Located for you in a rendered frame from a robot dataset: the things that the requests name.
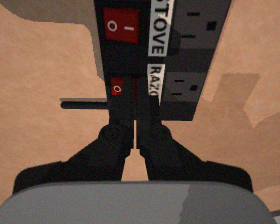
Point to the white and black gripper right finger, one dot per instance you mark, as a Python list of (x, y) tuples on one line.
[(168, 160)]

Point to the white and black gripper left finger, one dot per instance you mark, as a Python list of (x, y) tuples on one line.
[(98, 161)]

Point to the black power strip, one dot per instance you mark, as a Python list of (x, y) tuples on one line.
[(170, 41)]

